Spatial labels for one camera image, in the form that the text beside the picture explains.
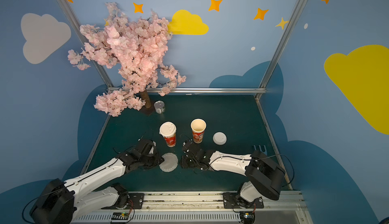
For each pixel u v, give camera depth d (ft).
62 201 1.30
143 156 2.19
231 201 2.46
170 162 2.84
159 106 3.54
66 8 2.46
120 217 2.40
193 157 2.13
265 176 1.43
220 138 3.16
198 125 2.90
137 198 2.46
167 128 2.69
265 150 2.98
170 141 2.87
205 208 2.43
